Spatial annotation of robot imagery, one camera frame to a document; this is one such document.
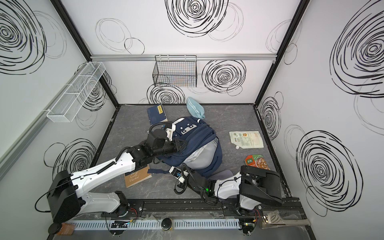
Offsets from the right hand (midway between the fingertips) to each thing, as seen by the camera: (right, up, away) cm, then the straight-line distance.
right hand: (171, 170), depth 75 cm
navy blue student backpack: (+16, +11, -3) cm, 20 cm away
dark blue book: (-17, +30, +37) cm, 50 cm away
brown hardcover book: (-20, -6, +7) cm, 22 cm away
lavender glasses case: (+27, -4, +7) cm, 28 cm away
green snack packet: (+50, +1, +14) cm, 52 cm away
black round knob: (0, -17, -14) cm, 22 cm away
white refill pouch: (+47, +12, +24) cm, 54 cm away
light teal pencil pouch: (+12, +35, +40) cm, 54 cm away
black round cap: (-46, -19, -14) cm, 52 cm away
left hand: (+9, +15, -2) cm, 18 cm away
